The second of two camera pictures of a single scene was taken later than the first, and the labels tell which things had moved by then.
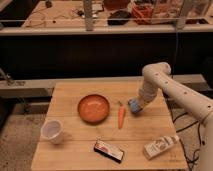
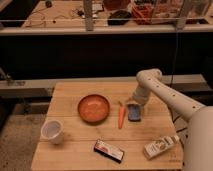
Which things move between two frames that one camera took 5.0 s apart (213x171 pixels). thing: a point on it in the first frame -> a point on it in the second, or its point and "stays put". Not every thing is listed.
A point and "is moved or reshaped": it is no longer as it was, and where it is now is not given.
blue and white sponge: [134, 105] is moved or reshaped
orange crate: [142, 13] stays put
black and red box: [111, 152] stays put
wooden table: [101, 132] stays put
